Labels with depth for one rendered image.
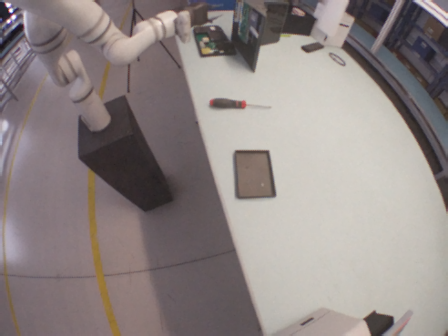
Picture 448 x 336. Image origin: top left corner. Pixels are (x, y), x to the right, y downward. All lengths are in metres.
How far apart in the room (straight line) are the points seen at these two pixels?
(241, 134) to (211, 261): 1.06
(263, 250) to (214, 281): 1.02
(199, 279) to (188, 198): 0.60
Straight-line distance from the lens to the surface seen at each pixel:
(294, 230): 0.41
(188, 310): 1.45
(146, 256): 1.46
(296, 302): 0.43
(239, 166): 0.42
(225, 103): 0.50
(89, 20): 0.39
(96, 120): 0.75
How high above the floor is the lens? 1.38
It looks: 64 degrees down
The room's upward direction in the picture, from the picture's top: 8 degrees clockwise
